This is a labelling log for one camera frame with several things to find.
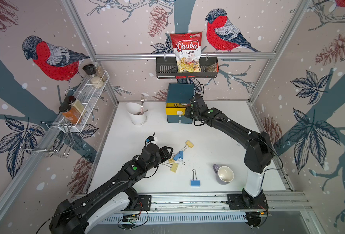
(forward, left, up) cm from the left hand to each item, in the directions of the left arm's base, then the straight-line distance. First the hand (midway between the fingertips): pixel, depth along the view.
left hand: (173, 148), depth 77 cm
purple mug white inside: (-10, -29, -14) cm, 34 cm away
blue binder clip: (+2, -3, -15) cm, 15 cm away
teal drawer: (+28, -2, -10) cm, 30 cm away
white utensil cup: (+29, +27, -10) cm, 41 cm away
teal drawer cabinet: (+29, -3, +11) cm, 31 cm away
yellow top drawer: (+30, -1, -1) cm, 30 cm away
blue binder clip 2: (+3, -5, -15) cm, 16 cm away
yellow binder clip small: (-1, +2, -14) cm, 15 cm away
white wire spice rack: (+30, +53, +13) cm, 62 cm away
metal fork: (+40, +24, 0) cm, 46 cm away
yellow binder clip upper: (+10, -10, -14) cm, 20 cm away
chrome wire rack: (0, +56, +11) cm, 57 cm away
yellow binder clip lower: (-5, 0, -15) cm, 16 cm away
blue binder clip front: (-14, -12, -14) cm, 23 cm away
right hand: (+23, -6, +5) cm, 25 cm away
